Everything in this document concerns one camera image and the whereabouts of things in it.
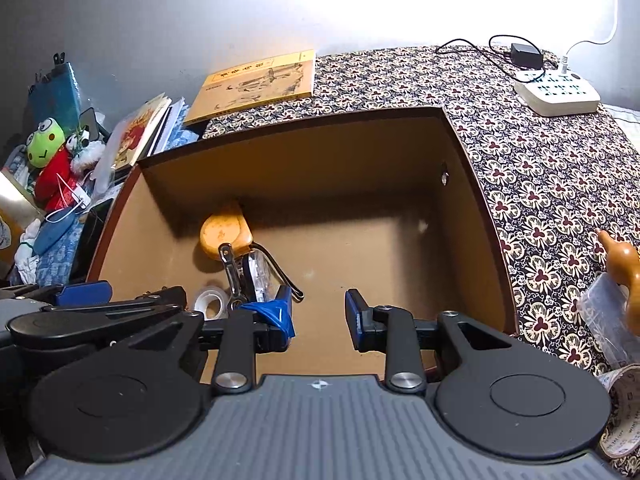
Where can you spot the stack of books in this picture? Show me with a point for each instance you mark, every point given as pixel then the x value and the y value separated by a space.
pixel 102 175

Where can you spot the clear plastic bag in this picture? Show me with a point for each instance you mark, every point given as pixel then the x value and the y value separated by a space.
pixel 607 330

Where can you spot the yellow book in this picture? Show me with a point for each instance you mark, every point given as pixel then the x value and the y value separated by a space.
pixel 255 85

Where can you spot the clear tape roll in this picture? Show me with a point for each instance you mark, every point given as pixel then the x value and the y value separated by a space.
pixel 200 305

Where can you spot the blue face mask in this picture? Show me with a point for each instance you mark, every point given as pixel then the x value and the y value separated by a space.
pixel 55 232

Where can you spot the white printed tape roll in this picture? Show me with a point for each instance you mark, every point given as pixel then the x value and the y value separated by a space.
pixel 620 400

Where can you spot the small white plush toy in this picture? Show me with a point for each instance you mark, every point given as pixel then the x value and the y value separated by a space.
pixel 87 152

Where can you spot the red illustrated book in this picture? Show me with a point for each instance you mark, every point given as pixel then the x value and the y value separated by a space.
pixel 135 130

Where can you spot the black power adapter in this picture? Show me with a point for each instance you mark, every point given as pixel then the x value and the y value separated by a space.
pixel 526 56

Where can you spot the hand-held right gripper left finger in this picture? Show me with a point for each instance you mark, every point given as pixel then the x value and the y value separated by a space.
pixel 277 317

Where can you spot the black book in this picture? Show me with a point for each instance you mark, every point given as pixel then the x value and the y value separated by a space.
pixel 165 130

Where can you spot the green frog plush toy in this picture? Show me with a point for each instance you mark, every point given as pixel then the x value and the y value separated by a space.
pixel 45 142

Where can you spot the clear plastic packet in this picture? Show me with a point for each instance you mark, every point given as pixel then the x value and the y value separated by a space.
pixel 260 275

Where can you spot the white crumpled cloth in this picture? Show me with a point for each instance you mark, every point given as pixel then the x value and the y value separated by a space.
pixel 27 260

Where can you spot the black binder clip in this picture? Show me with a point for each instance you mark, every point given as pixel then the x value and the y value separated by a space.
pixel 60 59

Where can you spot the black curved stick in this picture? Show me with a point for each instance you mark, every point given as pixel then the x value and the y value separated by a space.
pixel 280 272

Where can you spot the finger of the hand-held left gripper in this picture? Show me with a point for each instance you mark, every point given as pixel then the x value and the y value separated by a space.
pixel 110 317
pixel 85 292

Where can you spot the rounded orange wooden piece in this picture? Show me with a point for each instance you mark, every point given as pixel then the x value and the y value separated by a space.
pixel 222 232

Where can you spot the dark floral patterned cloth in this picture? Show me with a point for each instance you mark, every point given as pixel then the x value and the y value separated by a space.
pixel 525 160

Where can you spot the blue board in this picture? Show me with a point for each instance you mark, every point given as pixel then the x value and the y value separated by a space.
pixel 55 95

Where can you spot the dark phone with case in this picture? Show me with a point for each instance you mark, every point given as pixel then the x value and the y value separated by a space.
pixel 92 120

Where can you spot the large brown cardboard box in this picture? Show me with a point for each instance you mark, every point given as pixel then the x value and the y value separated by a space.
pixel 350 220

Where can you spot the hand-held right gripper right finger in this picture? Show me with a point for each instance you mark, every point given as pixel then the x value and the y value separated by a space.
pixel 355 320

